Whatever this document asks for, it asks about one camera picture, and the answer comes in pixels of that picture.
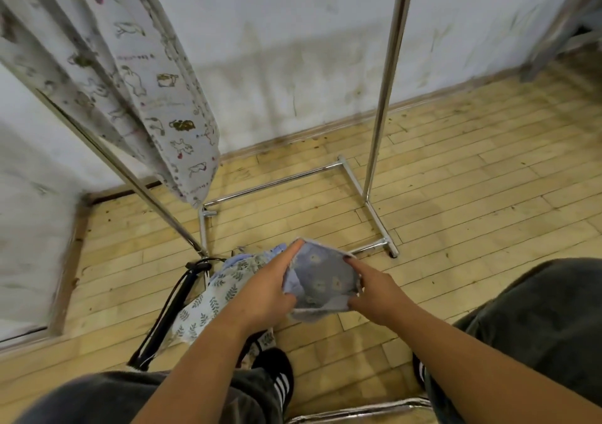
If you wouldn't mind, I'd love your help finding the black striped right shoe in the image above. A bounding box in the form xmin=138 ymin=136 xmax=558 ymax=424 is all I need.
xmin=412 ymin=352 xmax=429 ymax=391

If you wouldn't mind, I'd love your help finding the person's left hand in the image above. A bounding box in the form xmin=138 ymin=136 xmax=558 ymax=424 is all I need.
xmin=221 ymin=238 xmax=305 ymax=342

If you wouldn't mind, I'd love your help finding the person's right forearm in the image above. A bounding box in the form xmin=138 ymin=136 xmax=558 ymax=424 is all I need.
xmin=388 ymin=301 xmax=602 ymax=424

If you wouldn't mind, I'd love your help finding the person's right hand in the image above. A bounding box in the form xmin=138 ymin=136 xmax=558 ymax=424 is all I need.
xmin=343 ymin=255 xmax=420 ymax=328

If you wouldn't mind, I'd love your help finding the chrome clothes rack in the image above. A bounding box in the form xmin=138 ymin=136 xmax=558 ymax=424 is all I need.
xmin=35 ymin=0 xmax=418 ymax=260

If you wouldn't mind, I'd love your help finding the person's left forearm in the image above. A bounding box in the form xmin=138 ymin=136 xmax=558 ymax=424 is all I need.
xmin=131 ymin=317 xmax=248 ymax=424

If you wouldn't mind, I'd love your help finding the chrome chair frame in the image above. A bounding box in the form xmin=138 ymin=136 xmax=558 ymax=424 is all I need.
xmin=285 ymin=396 xmax=433 ymax=424

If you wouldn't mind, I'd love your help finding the grey metal furniture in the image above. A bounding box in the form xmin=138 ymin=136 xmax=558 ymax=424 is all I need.
xmin=519 ymin=0 xmax=602 ymax=83

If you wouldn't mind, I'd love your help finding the black striped shoe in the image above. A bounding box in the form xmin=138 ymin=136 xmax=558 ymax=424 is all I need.
xmin=412 ymin=352 xmax=429 ymax=391
xmin=251 ymin=347 xmax=295 ymax=413

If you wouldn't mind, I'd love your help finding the blue floral bag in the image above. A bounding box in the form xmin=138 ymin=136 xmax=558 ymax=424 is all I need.
xmin=221 ymin=243 xmax=288 ymax=272

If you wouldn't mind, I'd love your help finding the black striped left shoe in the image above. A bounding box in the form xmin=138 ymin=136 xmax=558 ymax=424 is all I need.
xmin=251 ymin=347 xmax=295 ymax=413

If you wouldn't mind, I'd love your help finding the black baseboard strip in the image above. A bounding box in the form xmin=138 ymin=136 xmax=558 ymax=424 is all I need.
xmin=89 ymin=181 xmax=163 ymax=203

